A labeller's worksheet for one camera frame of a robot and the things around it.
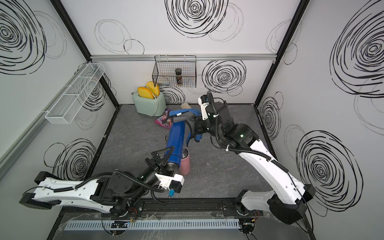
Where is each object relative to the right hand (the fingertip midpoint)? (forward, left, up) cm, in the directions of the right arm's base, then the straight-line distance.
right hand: (196, 117), depth 63 cm
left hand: (-15, +9, -1) cm, 18 cm away
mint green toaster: (+30, +32, -25) cm, 51 cm away
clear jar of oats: (+40, +10, -34) cm, 53 cm away
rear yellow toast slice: (+41, +30, -18) cm, 54 cm away
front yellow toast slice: (+35, +36, -17) cm, 53 cm away
